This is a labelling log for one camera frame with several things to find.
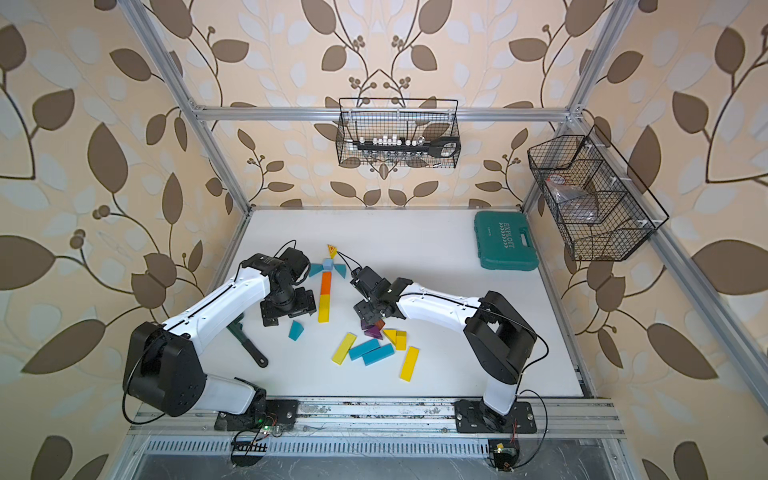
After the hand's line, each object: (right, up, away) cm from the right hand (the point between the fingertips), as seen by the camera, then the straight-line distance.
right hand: (372, 304), depth 88 cm
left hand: (-20, -1, -6) cm, 21 cm away
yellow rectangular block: (+11, -15, -6) cm, 20 cm away
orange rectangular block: (-16, +5, +11) cm, 20 cm away
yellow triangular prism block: (+6, -8, -3) cm, 11 cm away
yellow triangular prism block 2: (+9, -10, -3) cm, 13 cm away
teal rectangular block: (-2, -12, -4) cm, 13 cm away
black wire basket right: (+58, +27, -15) cm, 66 cm away
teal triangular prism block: (-12, +9, +13) cm, 20 cm away
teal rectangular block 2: (+2, -13, -4) cm, 14 cm away
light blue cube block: (-16, +11, +13) cm, 24 cm away
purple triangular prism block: (-2, -7, +1) cm, 7 cm away
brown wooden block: (+2, -6, +1) cm, 7 cm away
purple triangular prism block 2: (+1, -8, -2) cm, 8 cm away
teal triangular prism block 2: (-23, -7, -1) cm, 24 cm away
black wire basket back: (+8, +54, +8) cm, 56 cm away
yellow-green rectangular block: (-8, -12, -2) cm, 15 cm away
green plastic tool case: (+46, +19, +16) cm, 52 cm away
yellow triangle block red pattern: (-16, +15, +17) cm, 28 cm away
